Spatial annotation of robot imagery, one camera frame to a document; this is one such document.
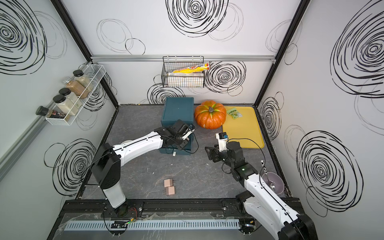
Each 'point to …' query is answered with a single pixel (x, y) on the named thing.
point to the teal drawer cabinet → (176, 108)
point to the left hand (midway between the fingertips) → (183, 139)
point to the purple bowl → (278, 182)
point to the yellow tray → (246, 129)
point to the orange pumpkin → (210, 115)
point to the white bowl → (126, 141)
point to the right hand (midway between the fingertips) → (210, 147)
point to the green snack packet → (234, 113)
